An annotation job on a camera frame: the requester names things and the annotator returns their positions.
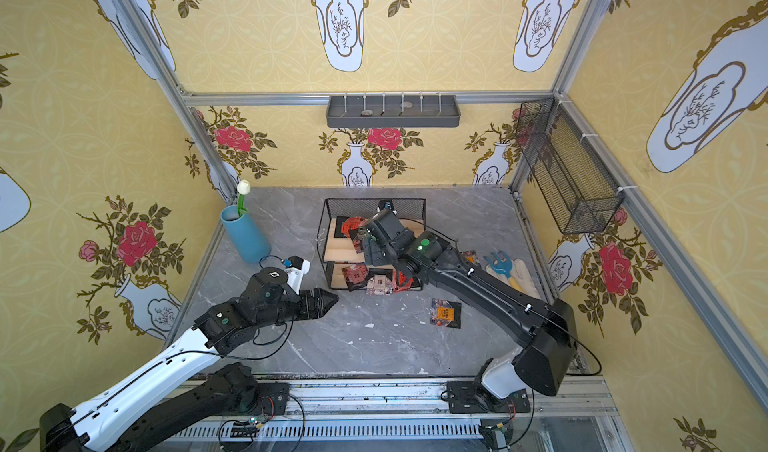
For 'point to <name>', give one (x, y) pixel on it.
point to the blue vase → (252, 243)
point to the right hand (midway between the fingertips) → (373, 248)
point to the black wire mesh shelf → (340, 236)
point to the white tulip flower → (243, 188)
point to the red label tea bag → (353, 224)
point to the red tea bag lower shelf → (403, 283)
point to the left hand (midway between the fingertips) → (328, 301)
